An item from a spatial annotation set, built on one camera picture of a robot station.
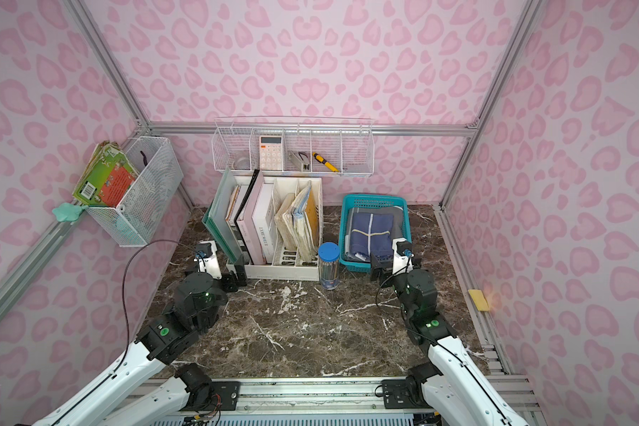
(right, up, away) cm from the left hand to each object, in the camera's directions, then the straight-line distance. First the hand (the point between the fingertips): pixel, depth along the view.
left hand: (224, 254), depth 71 cm
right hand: (+44, +1, +5) cm, 45 cm away
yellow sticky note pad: (+81, -19, +23) cm, 87 cm away
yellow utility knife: (+26, +32, +27) cm, 49 cm away
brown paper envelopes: (+18, +8, +13) cm, 24 cm away
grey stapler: (+18, +32, +25) cm, 44 cm away
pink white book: (+5, +9, +11) cm, 15 cm away
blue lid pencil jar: (+28, -1, +9) cm, 29 cm away
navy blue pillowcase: (+44, +5, +29) cm, 53 cm away
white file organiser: (+12, -7, +29) cm, 33 cm away
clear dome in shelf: (-4, +30, +25) cm, 39 cm away
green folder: (-5, +10, +5) cm, 12 cm away
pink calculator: (+7, +34, +24) cm, 42 cm away
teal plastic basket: (+43, +19, +50) cm, 68 cm away
